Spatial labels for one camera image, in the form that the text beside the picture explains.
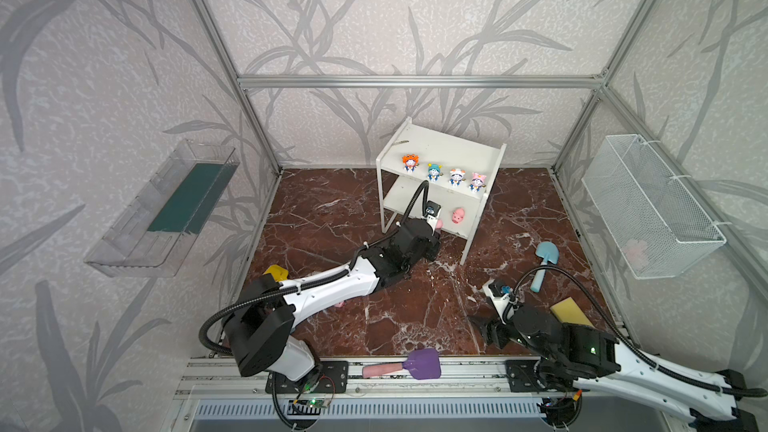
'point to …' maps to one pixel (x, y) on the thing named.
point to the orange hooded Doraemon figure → (410, 162)
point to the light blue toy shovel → (548, 252)
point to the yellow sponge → (569, 312)
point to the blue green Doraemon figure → (434, 172)
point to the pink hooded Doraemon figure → (477, 182)
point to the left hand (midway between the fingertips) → (440, 220)
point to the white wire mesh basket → (656, 224)
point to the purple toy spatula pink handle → (424, 364)
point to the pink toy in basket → (637, 250)
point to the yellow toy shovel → (278, 273)
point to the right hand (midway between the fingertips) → (477, 301)
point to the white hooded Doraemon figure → (456, 177)
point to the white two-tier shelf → (423, 164)
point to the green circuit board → (310, 402)
